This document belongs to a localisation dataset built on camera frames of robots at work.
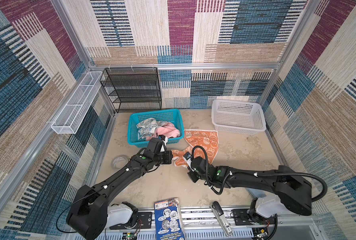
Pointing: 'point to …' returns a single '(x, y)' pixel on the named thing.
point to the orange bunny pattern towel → (203, 143)
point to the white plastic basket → (237, 116)
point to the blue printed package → (168, 221)
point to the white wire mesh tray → (69, 119)
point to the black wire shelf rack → (133, 88)
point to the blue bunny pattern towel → (146, 128)
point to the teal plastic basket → (171, 116)
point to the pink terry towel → (168, 130)
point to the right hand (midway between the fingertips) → (190, 169)
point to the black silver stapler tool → (217, 208)
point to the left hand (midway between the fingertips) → (173, 154)
